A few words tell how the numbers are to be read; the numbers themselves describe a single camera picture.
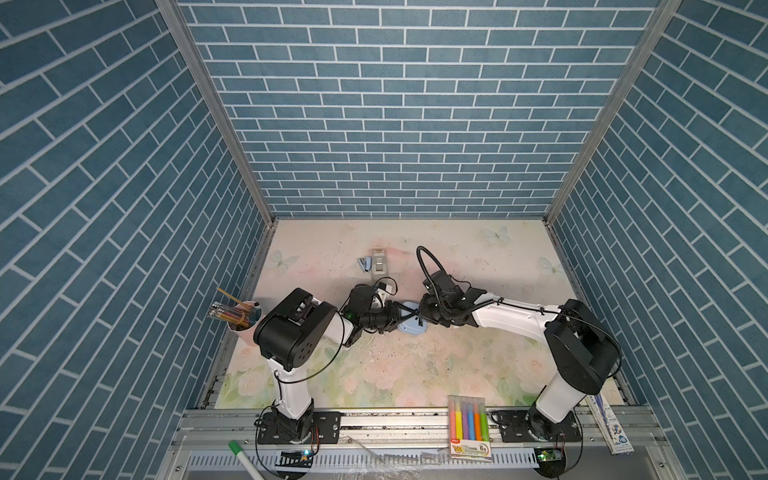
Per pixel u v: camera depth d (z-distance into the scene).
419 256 0.73
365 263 1.05
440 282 0.71
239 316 0.80
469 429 0.73
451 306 0.69
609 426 0.74
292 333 0.51
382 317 0.83
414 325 0.87
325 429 0.73
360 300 0.76
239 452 0.70
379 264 1.05
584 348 0.46
